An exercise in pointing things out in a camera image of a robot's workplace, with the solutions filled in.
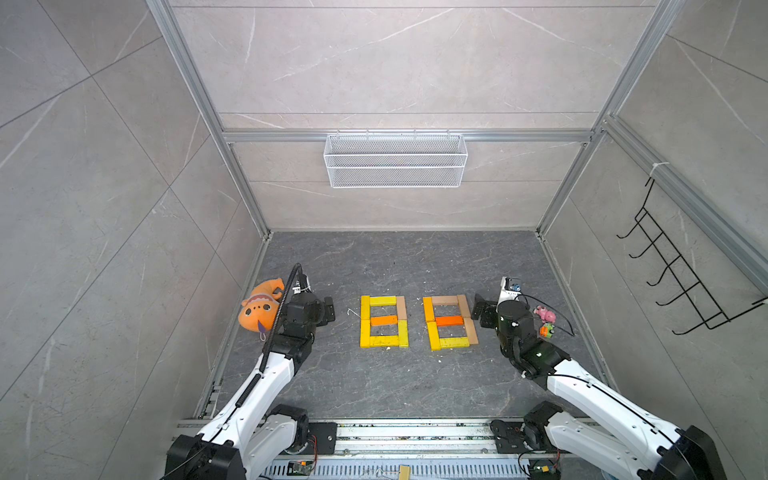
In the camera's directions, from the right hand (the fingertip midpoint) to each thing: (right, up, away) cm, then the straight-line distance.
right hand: (495, 297), depth 81 cm
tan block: (-26, -6, +14) cm, 30 cm away
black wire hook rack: (+38, +2, -17) cm, 42 cm away
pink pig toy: (+21, -8, +13) cm, 26 cm away
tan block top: (-4, -13, +9) cm, 16 cm away
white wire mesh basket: (-28, +45, +19) cm, 56 cm away
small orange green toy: (+19, -12, +9) cm, 24 cm away
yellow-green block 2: (-10, -15, +7) cm, 19 cm away
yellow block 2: (-37, -7, +14) cm, 40 cm away
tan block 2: (-11, -4, +18) cm, 21 cm away
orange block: (-32, -9, +12) cm, 35 cm away
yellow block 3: (-31, -14, +7) cm, 35 cm away
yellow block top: (-16, -15, +7) cm, 23 cm away
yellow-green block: (-25, -13, +9) cm, 30 cm away
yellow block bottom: (-37, -13, +10) cm, 40 cm away
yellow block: (-32, -3, +17) cm, 36 cm away
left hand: (-51, 0, +3) cm, 51 cm away
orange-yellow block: (-17, -5, +16) cm, 24 cm away
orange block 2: (-10, -9, +12) cm, 18 cm away
